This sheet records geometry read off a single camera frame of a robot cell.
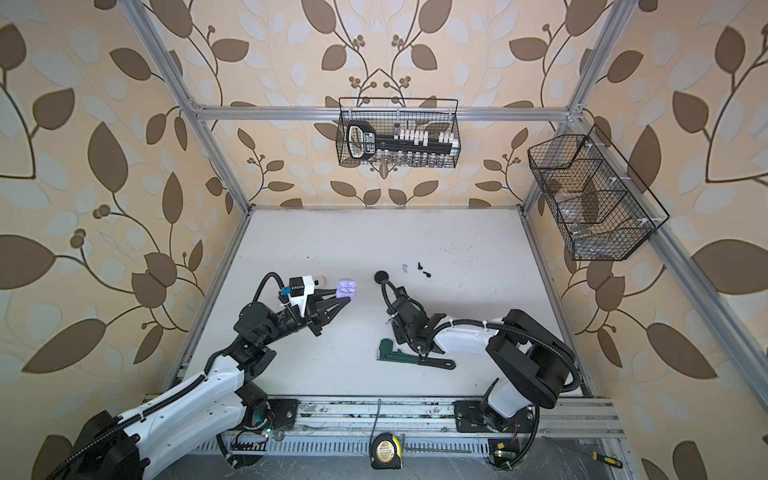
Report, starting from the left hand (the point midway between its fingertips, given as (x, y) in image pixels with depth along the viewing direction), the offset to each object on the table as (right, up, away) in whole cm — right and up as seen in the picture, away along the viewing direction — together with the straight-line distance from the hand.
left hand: (347, 296), depth 67 cm
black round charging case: (+6, 0, +33) cm, 33 cm away
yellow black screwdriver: (+60, -38, +1) cm, 71 cm away
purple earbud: (+14, +3, +37) cm, 40 cm away
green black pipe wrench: (+8, -19, +17) cm, 27 cm away
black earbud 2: (+22, 0, +35) cm, 41 cm away
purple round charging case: (0, +2, +1) cm, 2 cm away
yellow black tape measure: (+9, -35, 0) cm, 36 cm away
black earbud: (+19, +3, +36) cm, 41 cm away
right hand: (+13, -13, +23) cm, 30 cm away
